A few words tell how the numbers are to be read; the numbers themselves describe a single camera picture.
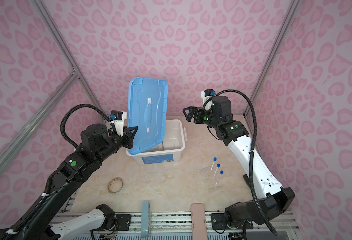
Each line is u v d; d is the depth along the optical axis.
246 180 0.86
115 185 0.86
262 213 0.36
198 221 0.70
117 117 0.51
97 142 0.44
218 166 0.77
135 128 0.63
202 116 0.61
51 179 0.41
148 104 0.66
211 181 0.86
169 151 0.82
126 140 0.56
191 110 0.60
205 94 0.61
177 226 0.72
